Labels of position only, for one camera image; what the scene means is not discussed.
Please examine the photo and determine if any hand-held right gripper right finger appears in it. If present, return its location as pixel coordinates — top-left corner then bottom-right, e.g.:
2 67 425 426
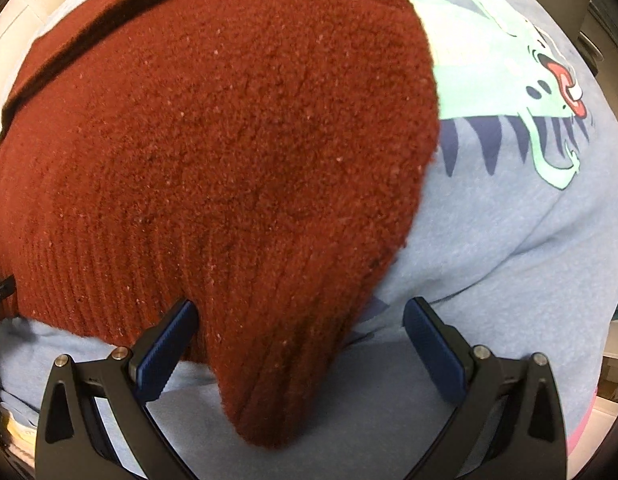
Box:
402 297 569 480

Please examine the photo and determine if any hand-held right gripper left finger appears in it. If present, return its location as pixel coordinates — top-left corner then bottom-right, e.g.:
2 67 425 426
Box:
35 299 197 480

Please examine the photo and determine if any pink cloth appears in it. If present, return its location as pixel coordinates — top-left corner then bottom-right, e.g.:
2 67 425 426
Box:
564 389 598 457

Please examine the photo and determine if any blue dinosaur printed bed sheet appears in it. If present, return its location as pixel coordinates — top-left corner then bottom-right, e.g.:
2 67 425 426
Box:
0 0 618 480

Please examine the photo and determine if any dark red knitted sweater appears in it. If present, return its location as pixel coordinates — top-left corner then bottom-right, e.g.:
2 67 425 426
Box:
0 0 442 449

